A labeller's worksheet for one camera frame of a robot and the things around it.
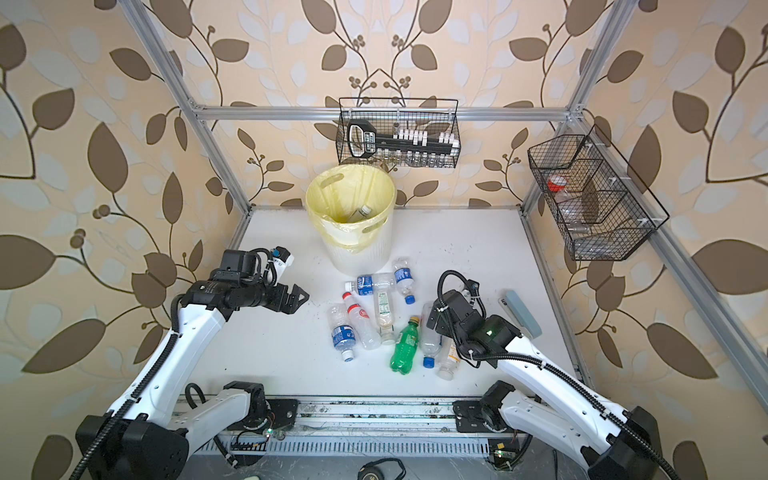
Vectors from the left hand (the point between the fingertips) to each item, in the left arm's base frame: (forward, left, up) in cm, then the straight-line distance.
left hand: (287, 288), depth 78 cm
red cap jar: (+24, -73, +17) cm, 78 cm away
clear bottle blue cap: (-9, -39, -14) cm, 42 cm away
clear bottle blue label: (-7, -14, -12) cm, 20 cm away
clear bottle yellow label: (-14, -43, -12) cm, 47 cm away
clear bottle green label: (+33, -16, -5) cm, 37 cm away
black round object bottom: (-38, -24, -15) cm, 47 cm away
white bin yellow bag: (+36, -13, -5) cm, 38 cm away
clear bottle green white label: (+5, -25, -12) cm, 29 cm away
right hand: (-5, -42, -6) cm, 43 cm away
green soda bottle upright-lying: (-11, -32, -12) cm, 36 cm away
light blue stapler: (-1, -66, -12) cm, 67 cm away
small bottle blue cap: (+11, -32, -13) cm, 36 cm away
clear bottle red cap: (-4, -19, -14) cm, 24 cm away
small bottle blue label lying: (+9, -24, -13) cm, 29 cm away
